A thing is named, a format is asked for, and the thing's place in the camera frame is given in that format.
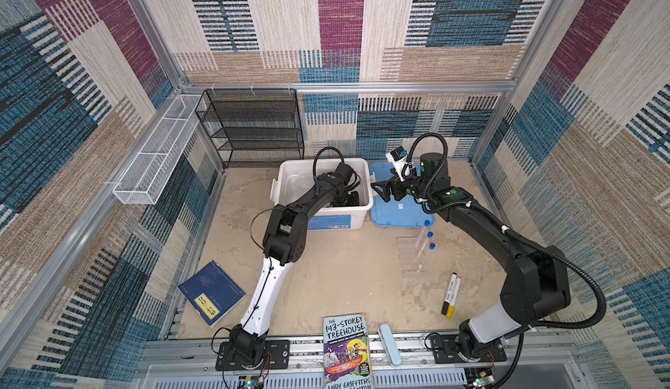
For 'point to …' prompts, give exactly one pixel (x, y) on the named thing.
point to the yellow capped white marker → (450, 312)
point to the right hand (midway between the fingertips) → (384, 179)
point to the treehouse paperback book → (346, 352)
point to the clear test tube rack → (413, 259)
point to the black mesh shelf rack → (256, 125)
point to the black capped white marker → (449, 292)
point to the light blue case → (388, 343)
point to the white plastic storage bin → (294, 176)
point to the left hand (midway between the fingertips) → (359, 206)
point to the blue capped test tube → (432, 246)
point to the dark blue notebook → (212, 292)
